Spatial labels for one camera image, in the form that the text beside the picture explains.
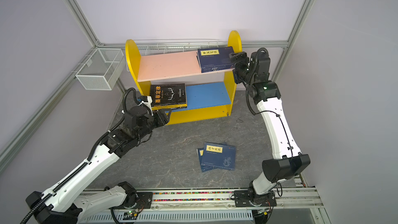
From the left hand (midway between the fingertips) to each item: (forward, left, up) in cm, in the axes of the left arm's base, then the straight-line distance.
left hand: (167, 113), depth 71 cm
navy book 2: (-17, -16, -28) cm, 36 cm away
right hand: (+14, -29, +18) cm, 37 cm away
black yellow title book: (+19, +3, -8) cm, 21 cm away
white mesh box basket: (+38, +45, -3) cm, 60 cm away
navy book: (-11, -24, -28) cm, 39 cm away
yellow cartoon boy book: (+13, +3, -11) cm, 17 cm away
